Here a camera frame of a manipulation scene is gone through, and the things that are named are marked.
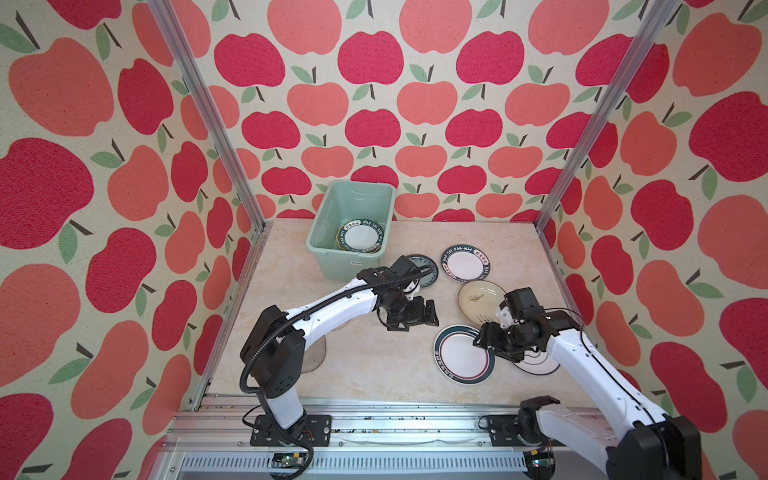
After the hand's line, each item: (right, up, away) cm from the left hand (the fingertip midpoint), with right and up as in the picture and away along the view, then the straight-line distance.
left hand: (431, 328), depth 78 cm
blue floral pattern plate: (+4, +11, +27) cm, 29 cm away
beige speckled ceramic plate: (+19, +4, +21) cm, 29 cm away
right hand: (+16, -5, +3) cm, 18 cm away
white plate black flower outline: (+30, -11, +4) cm, 32 cm away
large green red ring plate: (+9, -11, +8) cm, 17 cm away
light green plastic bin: (-29, +40, +37) cm, 62 cm away
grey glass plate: (-34, -10, +9) cm, 36 cm away
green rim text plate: (+18, +16, +30) cm, 39 cm away
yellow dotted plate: (-29, +26, +36) cm, 53 cm away
